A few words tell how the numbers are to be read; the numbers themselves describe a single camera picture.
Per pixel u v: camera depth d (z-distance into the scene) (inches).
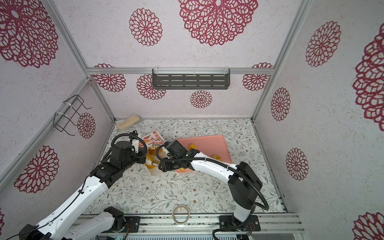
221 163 19.6
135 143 26.4
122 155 22.1
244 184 17.5
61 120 28.7
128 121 45.7
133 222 29.3
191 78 37.4
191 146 39.5
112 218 24.2
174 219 29.5
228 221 28.9
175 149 24.7
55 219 16.0
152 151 38.8
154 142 31.7
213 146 43.6
